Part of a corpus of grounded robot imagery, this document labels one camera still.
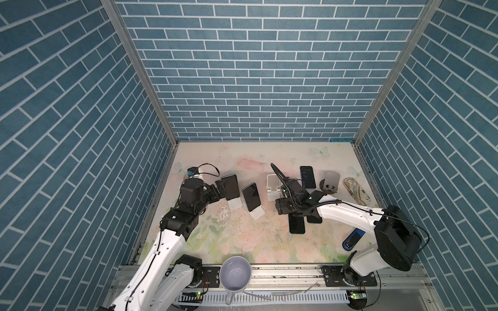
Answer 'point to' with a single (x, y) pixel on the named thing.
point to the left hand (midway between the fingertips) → (218, 184)
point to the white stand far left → (235, 203)
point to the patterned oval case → (360, 195)
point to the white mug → (235, 273)
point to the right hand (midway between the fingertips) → (280, 202)
